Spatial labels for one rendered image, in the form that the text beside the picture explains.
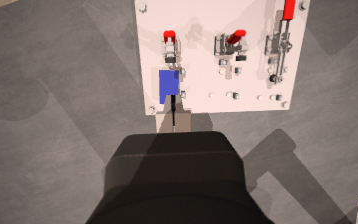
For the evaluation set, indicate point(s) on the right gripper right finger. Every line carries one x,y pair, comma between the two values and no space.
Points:
182,118

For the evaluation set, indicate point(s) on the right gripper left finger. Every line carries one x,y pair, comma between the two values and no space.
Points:
165,118

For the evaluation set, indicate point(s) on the pale pink fixture plate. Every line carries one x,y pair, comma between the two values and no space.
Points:
197,22

